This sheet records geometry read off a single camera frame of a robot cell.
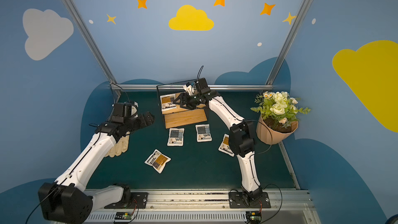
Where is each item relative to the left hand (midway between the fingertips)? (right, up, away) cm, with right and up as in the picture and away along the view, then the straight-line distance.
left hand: (148, 117), depth 81 cm
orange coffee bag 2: (+4, -25, +5) cm, 26 cm away
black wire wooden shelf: (+14, -1, +25) cm, 29 cm away
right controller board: (+54, -47, -8) cm, 72 cm away
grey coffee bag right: (+30, -11, +17) cm, 36 cm away
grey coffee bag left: (+12, -13, +15) cm, 23 cm away
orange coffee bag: (+7, +9, +12) cm, 16 cm away
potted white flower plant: (+66, +2, -9) cm, 67 cm away
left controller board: (-8, -46, -10) cm, 48 cm away
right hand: (+15, +8, +5) cm, 18 cm away
